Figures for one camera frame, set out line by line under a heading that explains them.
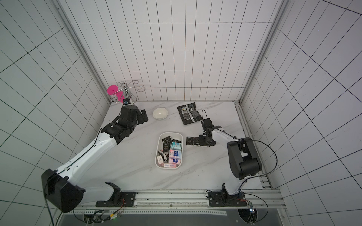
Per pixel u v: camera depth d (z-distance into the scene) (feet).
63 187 1.23
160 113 3.50
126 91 2.88
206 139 2.66
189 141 3.09
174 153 2.71
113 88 2.87
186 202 2.38
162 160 2.63
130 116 1.91
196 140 3.09
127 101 2.19
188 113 3.59
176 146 2.86
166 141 3.03
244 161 1.53
